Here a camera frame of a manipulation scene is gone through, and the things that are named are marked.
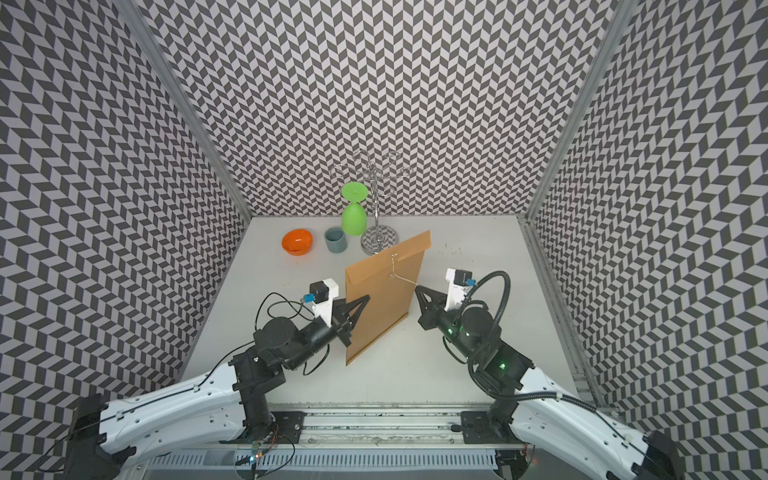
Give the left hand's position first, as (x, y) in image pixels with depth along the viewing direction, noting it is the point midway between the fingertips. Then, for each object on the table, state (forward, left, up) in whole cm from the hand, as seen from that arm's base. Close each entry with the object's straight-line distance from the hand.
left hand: (368, 301), depth 64 cm
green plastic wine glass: (+31, +7, -4) cm, 32 cm away
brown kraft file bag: (+4, -5, +2) cm, 7 cm away
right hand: (+4, -10, -4) cm, 12 cm away
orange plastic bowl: (+37, +30, -24) cm, 53 cm away
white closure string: (+6, -6, +1) cm, 8 cm away
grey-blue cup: (+39, +17, -24) cm, 49 cm away
